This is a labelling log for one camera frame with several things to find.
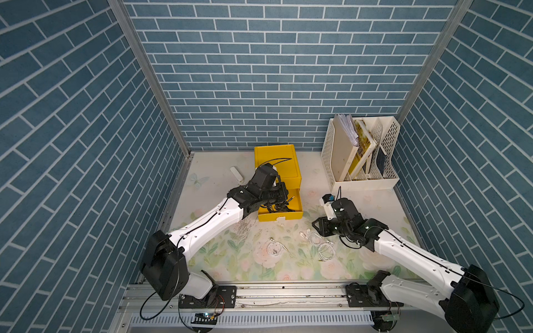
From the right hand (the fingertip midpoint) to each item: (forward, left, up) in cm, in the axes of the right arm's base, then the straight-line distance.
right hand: (317, 223), depth 82 cm
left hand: (+6, +9, +11) cm, 16 cm away
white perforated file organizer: (+36, -36, -5) cm, 51 cm away
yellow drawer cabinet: (+4, +11, +8) cm, 14 cm away
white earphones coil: (-7, +16, -10) cm, 21 cm away
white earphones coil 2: (-7, -5, -10) cm, 14 cm away
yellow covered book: (+32, -21, +15) cm, 41 cm away
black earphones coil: (+6, +14, 0) cm, 15 cm away
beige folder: (+26, -10, +19) cm, 33 cm away
